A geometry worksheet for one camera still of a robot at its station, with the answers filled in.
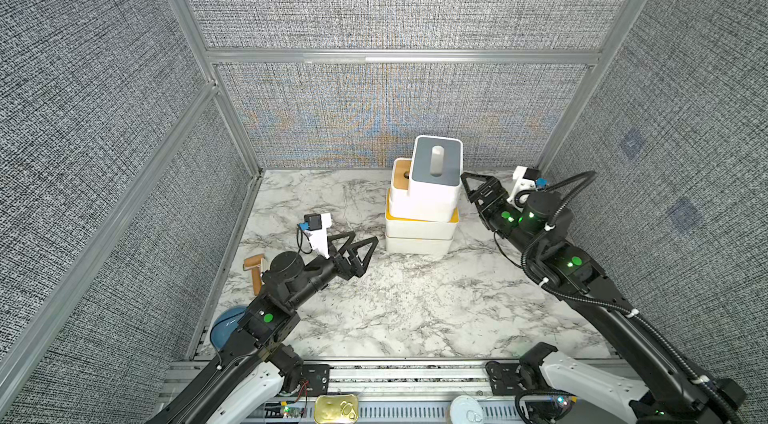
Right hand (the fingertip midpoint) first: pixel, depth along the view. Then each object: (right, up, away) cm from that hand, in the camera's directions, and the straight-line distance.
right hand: (469, 178), depth 63 cm
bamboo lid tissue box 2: (-15, -6, +18) cm, 24 cm away
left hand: (-21, -13, +1) cm, 24 cm away
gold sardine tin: (-29, -51, +3) cm, 59 cm away
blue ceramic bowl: (-45, -26, -12) cm, 53 cm away
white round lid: (0, -50, +2) cm, 50 cm away
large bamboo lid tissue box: (-8, -16, +21) cm, 28 cm away
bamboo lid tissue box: (-13, +3, +15) cm, 20 cm away
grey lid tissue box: (-6, 0, +5) cm, 8 cm away
